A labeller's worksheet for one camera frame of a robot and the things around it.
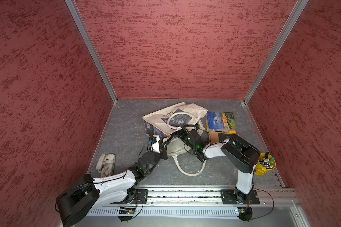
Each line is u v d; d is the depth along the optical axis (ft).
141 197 2.44
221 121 3.40
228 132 3.29
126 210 2.38
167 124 2.86
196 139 2.32
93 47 2.87
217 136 3.16
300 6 2.33
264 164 2.37
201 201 2.43
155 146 2.26
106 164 2.69
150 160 1.98
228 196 2.43
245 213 2.31
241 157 1.62
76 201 1.36
